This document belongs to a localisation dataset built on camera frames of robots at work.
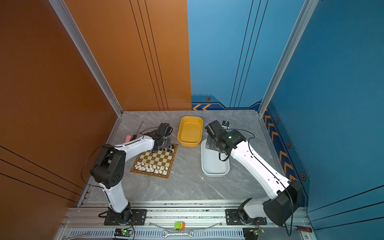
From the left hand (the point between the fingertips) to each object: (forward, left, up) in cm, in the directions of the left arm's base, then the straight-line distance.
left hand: (164, 139), depth 97 cm
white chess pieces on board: (-20, +2, -3) cm, 20 cm away
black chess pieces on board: (-4, -6, -3) cm, 8 cm away
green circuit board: (-49, +12, -7) cm, 51 cm away
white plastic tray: (-16, -30, -4) cm, 35 cm away
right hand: (-13, -31, +15) cm, 37 cm away
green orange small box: (-47, -14, -3) cm, 49 cm away
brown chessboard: (-15, +2, -4) cm, 16 cm away
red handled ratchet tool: (-47, -72, -4) cm, 86 cm away
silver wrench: (-50, -19, -6) cm, 54 cm away
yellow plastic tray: (+14, -16, -8) cm, 22 cm away
